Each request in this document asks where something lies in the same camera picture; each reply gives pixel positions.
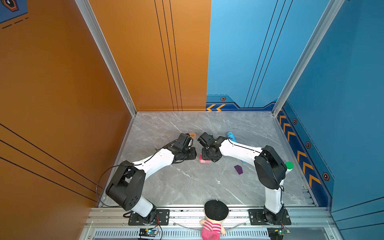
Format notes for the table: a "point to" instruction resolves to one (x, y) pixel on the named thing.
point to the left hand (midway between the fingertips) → (195, 152)
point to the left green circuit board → (145, 232)
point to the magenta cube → (201, 157)
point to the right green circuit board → (277, 233)
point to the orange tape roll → (193, 135)
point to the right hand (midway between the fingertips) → (204, 157)
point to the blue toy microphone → (230, 135)
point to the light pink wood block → (205, 161)
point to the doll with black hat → (215, 212)
